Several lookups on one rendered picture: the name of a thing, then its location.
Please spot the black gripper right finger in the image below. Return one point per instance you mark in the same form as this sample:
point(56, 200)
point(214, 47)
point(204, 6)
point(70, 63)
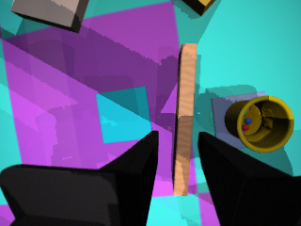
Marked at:
point(246, 191)

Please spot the brown wooden beam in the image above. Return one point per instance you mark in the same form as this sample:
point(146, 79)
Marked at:
point(184, 118)

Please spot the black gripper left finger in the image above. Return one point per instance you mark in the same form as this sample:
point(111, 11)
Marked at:
point(117, 194)

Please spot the yellow rectangular block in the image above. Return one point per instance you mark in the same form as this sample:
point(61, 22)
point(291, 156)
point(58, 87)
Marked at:
point(199, 6)

